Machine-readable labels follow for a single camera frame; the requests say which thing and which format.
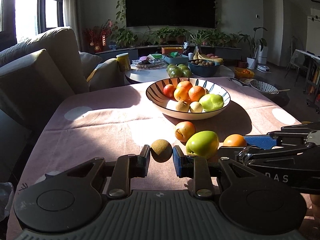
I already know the dark blue nut bowl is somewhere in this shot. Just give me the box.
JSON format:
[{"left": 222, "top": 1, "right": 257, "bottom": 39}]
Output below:
[{"left": 188, "top": 60, "right": 220, "bottom": 77}]

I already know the pink deer tablecloth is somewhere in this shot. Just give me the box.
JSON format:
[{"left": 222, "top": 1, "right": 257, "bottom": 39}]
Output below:
[{"left": 6, "top": 76, "right": 320, "bottom": 240}]

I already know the white potted tall plant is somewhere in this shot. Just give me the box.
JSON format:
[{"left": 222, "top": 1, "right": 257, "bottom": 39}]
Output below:
[{"left": 239, "top": 27, "right": 268, "bottom": 70}]

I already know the small orange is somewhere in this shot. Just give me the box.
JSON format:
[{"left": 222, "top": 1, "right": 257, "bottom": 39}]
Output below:
[{"left": 174, "top": 88, "right": 190, "bottom": 101}]

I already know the orange basket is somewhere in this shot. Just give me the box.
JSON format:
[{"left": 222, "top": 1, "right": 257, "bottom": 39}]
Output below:
[{"left": 234, "top": 67, "right": 254, "bottom": 79}]

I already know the striped ceramic fruit bowl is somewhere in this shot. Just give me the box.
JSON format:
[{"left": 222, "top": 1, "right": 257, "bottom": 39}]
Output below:
[{"left": 146, "top": 77, "right": 231, "bottom": 120}]

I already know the brown kiwi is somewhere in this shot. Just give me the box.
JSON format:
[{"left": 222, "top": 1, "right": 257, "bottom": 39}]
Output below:
[{"left": 151, "top": 139, "right": 172, "bottom": 163}]

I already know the green mango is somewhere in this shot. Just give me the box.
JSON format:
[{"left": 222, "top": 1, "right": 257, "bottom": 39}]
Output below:
[{"left": 199, "top": 94, "right": 224, "bottom": 112}]

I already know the large orange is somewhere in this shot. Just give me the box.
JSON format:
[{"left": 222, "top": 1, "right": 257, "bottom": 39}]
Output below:
[{"left": 176, "top": 81, "right": 193, "bottom": 91}]

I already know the orange box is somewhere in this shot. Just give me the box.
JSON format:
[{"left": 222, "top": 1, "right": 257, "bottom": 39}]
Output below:
[{"left": 162, "top": 47, "right": 183, "bottom": 55}]

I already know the round white coffee table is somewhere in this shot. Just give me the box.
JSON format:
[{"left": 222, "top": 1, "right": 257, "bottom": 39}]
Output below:
[{"left": 125, "top": 66, "right": 235, "bottom": 83}]

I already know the grey sofa armchair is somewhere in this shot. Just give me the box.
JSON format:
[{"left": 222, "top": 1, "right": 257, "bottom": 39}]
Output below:
[{"left": 1, "top": 27, "right": 89, "bottom": 131}]

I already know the blue rectangular tray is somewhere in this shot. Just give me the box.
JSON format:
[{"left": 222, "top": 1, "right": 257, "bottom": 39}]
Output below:
[{"left": 162, "top": 54, "right": 189, "bottom": 65}]

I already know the red flower decoration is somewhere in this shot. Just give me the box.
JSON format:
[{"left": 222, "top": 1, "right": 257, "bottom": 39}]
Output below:
[{"left": 83, "top": 19, "right": 118, "bottom": 53}]

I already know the dark red apple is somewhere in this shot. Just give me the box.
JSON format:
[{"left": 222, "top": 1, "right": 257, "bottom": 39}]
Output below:
[{"left": 163, "top": 84, "right": 176, "bottom": 99}]

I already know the banana bunch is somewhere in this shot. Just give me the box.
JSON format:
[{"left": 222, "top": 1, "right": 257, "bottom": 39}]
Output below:
[{"left": 193, "top": 52, "right": 223, "bottom": 64}]

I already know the small striped bowl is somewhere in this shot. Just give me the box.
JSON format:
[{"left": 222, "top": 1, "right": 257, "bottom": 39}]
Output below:
[{"left": 249, "top": 80, "right": 279, "bottom": 98}]

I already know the grey yellow cushion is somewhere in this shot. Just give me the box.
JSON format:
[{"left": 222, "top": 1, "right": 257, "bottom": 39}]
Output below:
[{"left": 87, "top": 58, "right": 125, "bottom": 92}]

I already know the red yellow apple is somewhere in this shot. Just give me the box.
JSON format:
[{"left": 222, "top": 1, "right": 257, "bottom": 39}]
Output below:
[{"left": 175, "top": 121, "right": 196, "bottom": 142}]

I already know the green apple with stem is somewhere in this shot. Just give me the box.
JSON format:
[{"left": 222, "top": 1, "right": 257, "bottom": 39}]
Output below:
[{"left": 185, "top": 131, "right": 219, "bottom": 159}]

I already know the yellow tin canister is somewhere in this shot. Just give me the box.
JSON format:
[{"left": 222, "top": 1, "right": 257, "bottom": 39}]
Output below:
[{"left": 116, "top": 53, "right": 131, "bottom": 72}]

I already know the wall mounted black television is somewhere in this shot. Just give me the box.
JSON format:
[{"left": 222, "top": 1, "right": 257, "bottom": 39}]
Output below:
[{"left": 125, "top": 0, "right": 215, "bottom": 28}]

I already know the packed green fruits tray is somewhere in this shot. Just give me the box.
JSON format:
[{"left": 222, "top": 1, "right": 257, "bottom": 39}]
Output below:
[{"left": 167, "top": 64, "right": 192, "bottom": 78}]

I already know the glass snack plate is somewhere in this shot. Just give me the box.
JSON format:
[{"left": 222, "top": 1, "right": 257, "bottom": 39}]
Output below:
[{"left": 135, "top": 59, "right": 168, "bottom": 70}]

